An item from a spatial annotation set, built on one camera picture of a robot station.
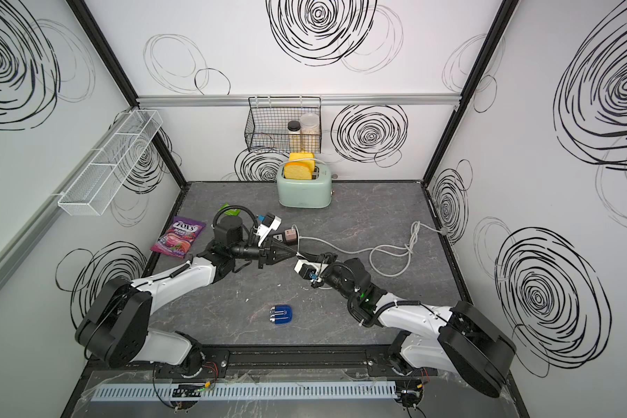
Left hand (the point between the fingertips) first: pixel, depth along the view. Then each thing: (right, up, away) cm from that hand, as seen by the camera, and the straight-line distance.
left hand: (293, 256), depth 74 cm
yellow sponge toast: (+1, +28, +22) cm, 35 cm away
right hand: (+3, +1, 0) cm, 3 cm away
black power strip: (-4, +5, -1) cm, 7 cm away
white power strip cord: (+45, +7, +25) cm, 52 cm away
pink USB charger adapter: (-3, +4, +19) cm, 20 cm away
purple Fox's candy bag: (-46, +3, +25) cm, 53 cm away
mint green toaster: (+2, +20, +29) cm, 35 cm away
